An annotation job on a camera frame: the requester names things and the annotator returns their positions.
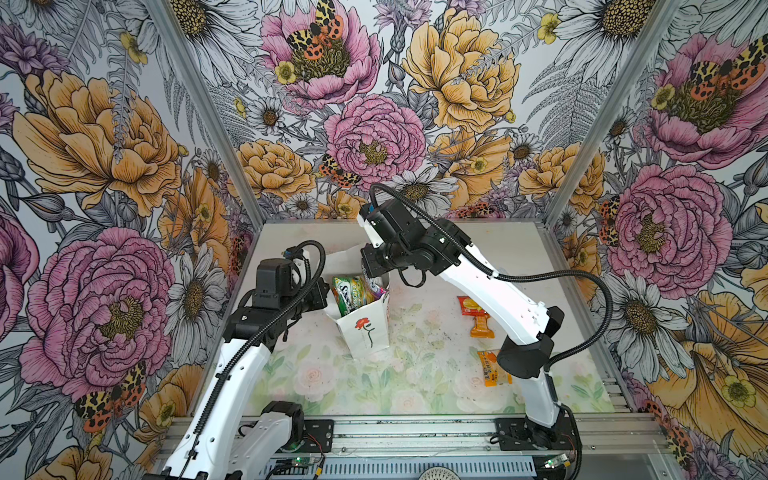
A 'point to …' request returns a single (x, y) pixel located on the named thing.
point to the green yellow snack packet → (351, 293)
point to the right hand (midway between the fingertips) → (369, 268)
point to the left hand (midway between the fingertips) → (328, 296)
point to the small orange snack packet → (493, 373)
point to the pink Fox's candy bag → (377, 290)
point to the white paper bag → (367, 329)
